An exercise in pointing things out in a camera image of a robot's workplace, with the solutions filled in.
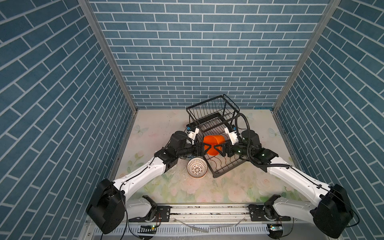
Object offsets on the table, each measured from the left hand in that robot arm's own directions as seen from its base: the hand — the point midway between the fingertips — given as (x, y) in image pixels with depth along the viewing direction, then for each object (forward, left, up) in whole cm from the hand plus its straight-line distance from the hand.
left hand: (207, 146), depth 76 cm
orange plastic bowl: (+3, -3, +2) cm, 5 cm away
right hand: (+2, -6, 0) cm, 6 cm away
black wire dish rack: (+36, -7, -18) cm, 41 cm away
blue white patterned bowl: (+1, +9, -13) cm, 16 cm away
